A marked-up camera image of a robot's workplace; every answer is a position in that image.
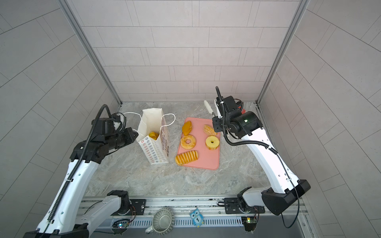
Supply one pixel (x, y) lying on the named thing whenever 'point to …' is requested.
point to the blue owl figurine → (197, 217)
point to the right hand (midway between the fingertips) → (216, 122)
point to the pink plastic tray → (207, 158)
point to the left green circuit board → (119, 226)
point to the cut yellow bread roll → (212, 146)
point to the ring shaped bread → (186, 146)
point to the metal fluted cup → (162, 221)
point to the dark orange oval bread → (187, 128)
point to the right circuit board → (250, 222)
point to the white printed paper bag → (157, 149)
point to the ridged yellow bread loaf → (186, 157)
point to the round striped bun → (154, 135)
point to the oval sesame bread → (209, 130)
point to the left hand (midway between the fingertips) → (142, 131)
